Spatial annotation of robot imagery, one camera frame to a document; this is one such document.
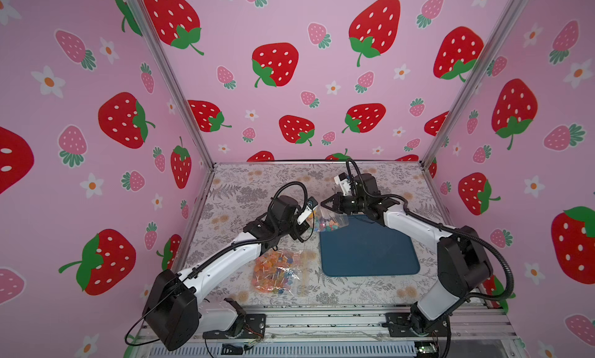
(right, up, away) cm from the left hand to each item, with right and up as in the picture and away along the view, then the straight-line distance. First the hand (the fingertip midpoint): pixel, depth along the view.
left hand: (305, 214), depth 82 cm
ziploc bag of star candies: (+9, -4, +12) cm, 16 cm away
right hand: (+5, +3, 0) cm, 5 cm away
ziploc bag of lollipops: (-10, -22, +2) cm, 24 cm away
